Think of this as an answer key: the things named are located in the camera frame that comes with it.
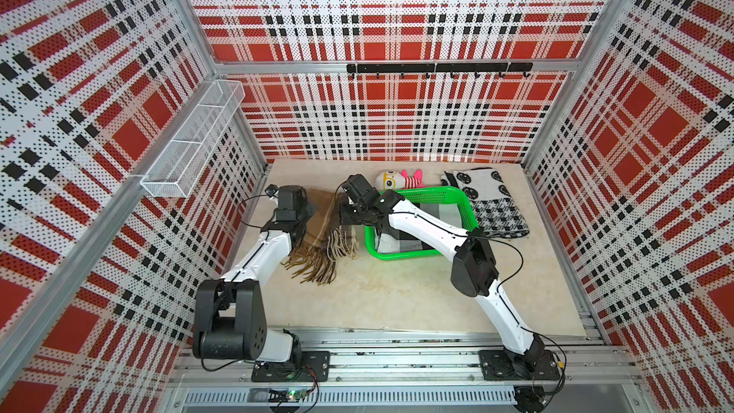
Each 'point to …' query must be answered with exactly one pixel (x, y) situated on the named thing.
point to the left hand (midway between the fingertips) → (312, 202)
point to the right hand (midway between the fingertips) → (344, 214)
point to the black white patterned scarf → (495, 209)
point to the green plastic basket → (451, 206)
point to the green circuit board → (282, 395)
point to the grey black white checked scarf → (415, 228)
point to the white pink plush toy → (391, 180)
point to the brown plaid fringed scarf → (316, 255)
